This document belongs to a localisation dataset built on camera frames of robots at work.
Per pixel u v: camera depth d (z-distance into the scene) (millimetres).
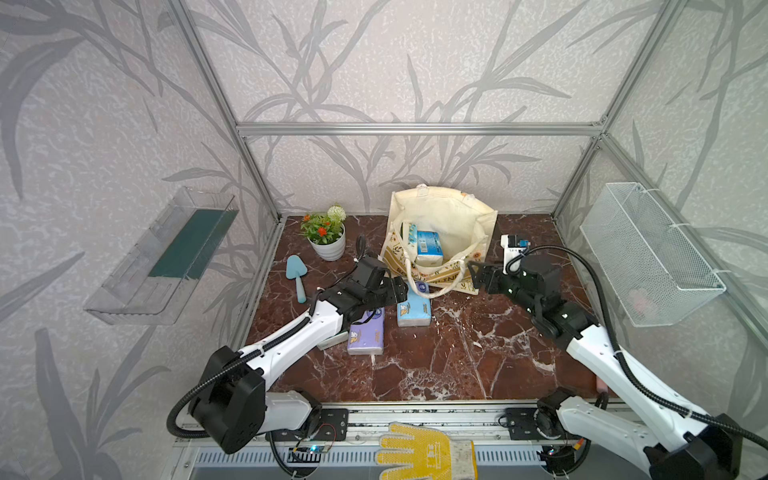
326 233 963
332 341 849
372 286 639
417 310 881
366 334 843
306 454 722
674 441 394
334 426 724
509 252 664
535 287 541
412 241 915
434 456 693
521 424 736
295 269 1050
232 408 403
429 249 935
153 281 631
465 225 900
